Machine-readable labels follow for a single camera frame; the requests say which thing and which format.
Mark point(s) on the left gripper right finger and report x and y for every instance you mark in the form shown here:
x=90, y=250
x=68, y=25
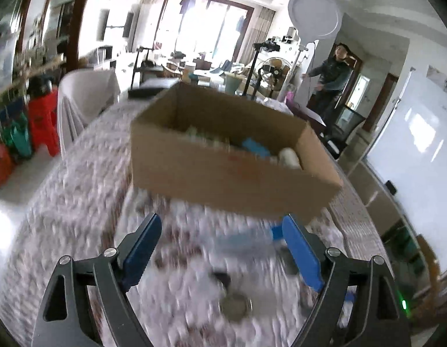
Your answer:
x=357, y=302

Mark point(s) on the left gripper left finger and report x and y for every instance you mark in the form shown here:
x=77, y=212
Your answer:
x=65, y=317

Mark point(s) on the blue plastic block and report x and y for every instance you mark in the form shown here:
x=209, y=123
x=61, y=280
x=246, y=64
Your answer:
x=255, y=148

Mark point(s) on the blue capped clear bottle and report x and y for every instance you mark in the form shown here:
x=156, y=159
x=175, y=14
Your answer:
x=250, y=243

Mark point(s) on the round metal tin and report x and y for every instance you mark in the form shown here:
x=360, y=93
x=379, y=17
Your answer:
x=235, y=306

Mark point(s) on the quilted patterned bedspread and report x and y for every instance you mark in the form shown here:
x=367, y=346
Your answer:
x=88, y=203

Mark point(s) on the white board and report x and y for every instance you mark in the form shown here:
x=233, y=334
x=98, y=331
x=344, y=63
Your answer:
x=411, y=153

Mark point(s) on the black office chair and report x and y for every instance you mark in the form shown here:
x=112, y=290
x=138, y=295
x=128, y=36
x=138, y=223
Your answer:
x=343, y=122

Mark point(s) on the red plastic stool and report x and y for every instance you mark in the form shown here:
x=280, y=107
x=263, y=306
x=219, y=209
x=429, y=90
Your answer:
x=42, y=115

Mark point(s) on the large cardboard box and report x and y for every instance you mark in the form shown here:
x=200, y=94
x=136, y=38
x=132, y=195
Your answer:
x=187, y=145

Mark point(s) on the white covered armchair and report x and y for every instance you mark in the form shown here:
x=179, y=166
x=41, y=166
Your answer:
x=82, y=96

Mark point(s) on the person in dark jacket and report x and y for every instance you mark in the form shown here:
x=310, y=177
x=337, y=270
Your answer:
x=333, y=74

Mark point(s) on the white ring light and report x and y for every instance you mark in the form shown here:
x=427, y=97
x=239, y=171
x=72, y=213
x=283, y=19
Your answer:
x=315, y=19

